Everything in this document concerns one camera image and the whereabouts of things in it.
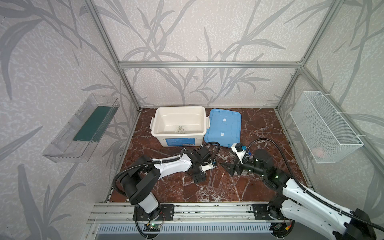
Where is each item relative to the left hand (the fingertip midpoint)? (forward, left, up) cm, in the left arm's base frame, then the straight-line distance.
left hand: (201, 167), depth 87 cm
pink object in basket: (+1, -57, +20) cm, 61 cm away
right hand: (+2, -13, +17) cm, 21 cm away
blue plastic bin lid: (+31, -17, -2) cm, 35 cm away
